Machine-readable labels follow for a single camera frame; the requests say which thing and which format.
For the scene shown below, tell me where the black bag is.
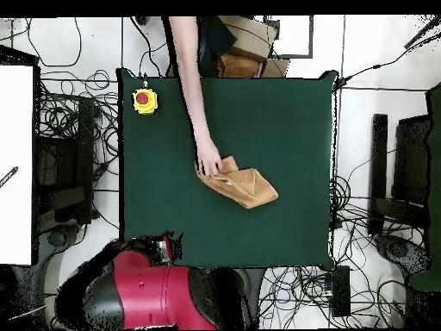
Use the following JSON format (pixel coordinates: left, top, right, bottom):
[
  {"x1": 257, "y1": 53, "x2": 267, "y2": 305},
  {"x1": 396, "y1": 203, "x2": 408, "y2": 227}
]
[{"x1": 197, "y1": 16, "x2": 239, "y2": 78}]

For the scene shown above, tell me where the black stand base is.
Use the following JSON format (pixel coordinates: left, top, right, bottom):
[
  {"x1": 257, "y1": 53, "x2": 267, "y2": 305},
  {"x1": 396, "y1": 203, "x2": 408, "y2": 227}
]
[
  {"x1": 40, "y1": 223, "x2": 84, "y2": 250},
  {"x1": 375, "y1": 234, "x2": 431, "y2": 278}
]

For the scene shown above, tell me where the small brown cardboard box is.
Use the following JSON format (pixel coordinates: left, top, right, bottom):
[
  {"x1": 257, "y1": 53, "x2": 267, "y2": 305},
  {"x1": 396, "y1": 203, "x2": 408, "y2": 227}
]
[{"x1": 217, "y1": 53, "x2": 290, "y2": 79}]

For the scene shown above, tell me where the orange terry towel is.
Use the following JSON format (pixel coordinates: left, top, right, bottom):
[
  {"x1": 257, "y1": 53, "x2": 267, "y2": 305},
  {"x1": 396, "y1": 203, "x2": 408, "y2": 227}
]
[{"x1": 196, "y1": 155, "x2": 279, "y2": 210}]

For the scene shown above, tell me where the large cardboard box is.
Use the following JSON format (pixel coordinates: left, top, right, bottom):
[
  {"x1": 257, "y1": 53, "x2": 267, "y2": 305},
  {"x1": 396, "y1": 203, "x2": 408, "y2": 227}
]
[{"x1": 218, "y1": 15, "x2": 279, "y2": 63}]

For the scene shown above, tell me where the white board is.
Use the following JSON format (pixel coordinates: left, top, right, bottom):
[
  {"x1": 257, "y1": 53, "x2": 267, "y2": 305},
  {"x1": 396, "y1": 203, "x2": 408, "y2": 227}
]
[{"x1": 0, "y1": 65, "x2": 34, "y2": 266}]

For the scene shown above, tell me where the dark green table cloth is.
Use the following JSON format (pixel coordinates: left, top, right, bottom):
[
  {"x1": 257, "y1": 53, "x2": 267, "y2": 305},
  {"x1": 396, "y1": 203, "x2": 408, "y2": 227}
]
[{"x1": 115, "y1": 67, "x2": 340, "y2": 272}]

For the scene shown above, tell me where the green covered side table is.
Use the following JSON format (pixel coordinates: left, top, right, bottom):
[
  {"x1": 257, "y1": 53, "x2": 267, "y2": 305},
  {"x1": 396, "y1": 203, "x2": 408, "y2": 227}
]
[{"x1": 408, "y1": 82, "x2": 441, "y2": 293}]

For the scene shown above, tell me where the black equipment rack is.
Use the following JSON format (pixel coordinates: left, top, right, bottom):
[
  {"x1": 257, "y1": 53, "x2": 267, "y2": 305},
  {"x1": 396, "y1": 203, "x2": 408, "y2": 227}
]
[{"x1": 32, "y1": 96, "x2": 98, "y2": 226}]

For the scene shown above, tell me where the yellow red emergency stop button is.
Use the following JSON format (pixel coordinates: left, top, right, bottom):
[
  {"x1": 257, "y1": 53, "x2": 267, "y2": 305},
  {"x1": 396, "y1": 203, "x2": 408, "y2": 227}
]
[{"x1": 132, "y1": 80, "x2": 159, "y2": 116}]

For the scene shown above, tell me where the black power strip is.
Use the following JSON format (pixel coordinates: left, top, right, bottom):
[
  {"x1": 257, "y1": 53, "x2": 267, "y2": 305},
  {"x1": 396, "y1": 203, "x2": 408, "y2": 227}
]
[{"x1": 331, "y1": 265, "x2": 351, "y2": 318}]

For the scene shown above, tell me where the black flat floor bar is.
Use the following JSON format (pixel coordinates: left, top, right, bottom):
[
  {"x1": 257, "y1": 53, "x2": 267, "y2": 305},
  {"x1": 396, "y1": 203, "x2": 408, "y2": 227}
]
[{"x1": 367, "y1": 113, "x2": 389, "y2": 238}]

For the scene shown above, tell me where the person's hand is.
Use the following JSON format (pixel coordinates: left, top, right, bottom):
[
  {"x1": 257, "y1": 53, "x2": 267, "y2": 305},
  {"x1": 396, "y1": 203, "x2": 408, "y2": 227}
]
[{"x1": 195, "y1": 134, "x2": 224, "y2": 178}]

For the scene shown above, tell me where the black-framed white panel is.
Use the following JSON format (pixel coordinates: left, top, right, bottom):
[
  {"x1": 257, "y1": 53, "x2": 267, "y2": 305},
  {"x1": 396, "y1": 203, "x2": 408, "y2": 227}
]
[{"x1": 264, "y1": 15, "x2": 314, "y2": 59}]

